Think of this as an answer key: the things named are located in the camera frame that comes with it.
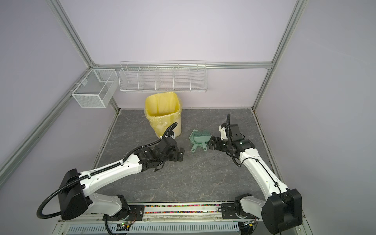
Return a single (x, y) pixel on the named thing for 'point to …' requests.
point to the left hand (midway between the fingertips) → (176, 152)
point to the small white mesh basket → (98, 89)
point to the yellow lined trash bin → (163, 109)
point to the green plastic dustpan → (195, 143)
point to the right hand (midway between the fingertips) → (214, 144)
